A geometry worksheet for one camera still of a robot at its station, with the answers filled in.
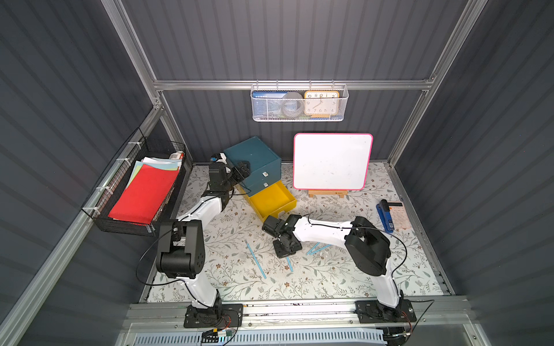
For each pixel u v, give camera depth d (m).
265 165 0.91
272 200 1.04
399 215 0.97
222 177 0.75
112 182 0.65
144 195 0.73
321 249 0.89
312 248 0.89
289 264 0.85
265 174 0.91
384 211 0.97
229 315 0.73
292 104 0.89
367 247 0.52
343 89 0.89
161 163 0.78
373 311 0.74
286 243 0.67
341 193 1.03
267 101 0.83
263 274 0.83
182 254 0.48
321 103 0.89
